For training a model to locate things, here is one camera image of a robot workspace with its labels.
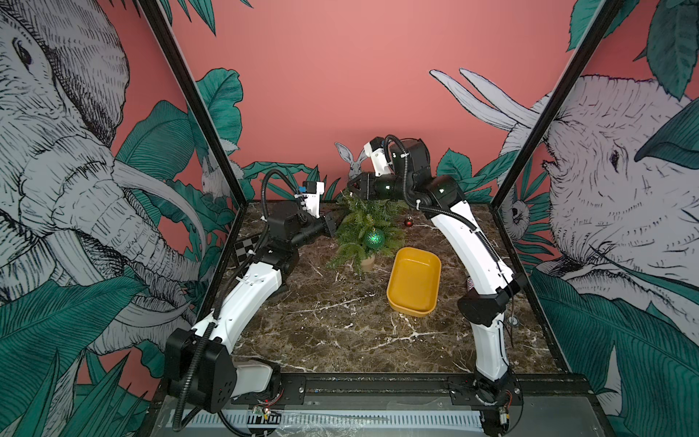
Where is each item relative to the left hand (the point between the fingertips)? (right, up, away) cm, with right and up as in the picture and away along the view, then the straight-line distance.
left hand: (349, 206), depth 71 cm
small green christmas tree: (+3, -3, -3) cm, 5 cm away
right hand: (0, +7, -3) cm, 7 cm away
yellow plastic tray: (+23, -26, +28) cm, 45 cm away
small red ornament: (+17, -4, +7) cm, 19 cm away
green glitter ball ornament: (+7, -8, 0) cm, 11 cm away
